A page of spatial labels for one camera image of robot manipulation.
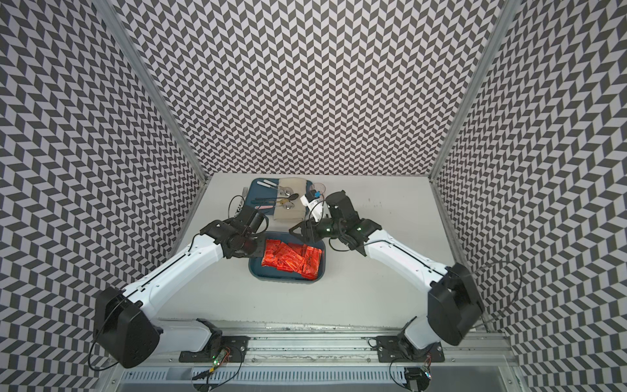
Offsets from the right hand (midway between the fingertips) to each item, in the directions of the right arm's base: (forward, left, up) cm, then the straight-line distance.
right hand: (297, 232), depth 75 cm
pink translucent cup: (+33, -6, -15) cm, 36 cm away
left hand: (-2, +15, -9) cm, 17 cm away
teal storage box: (+2, -6, -11) cm, 13 cm away
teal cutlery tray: (+33, +21, -20) cm, 44 cm away
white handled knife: (+42, +21, -23) cm, 53 cm away
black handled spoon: (+30, +7, -19) cm, 36 cm away
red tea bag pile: (-4, 0, -10) cm, 11 cm away
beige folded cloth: (+27, +8, -20) cm, 35 cm away
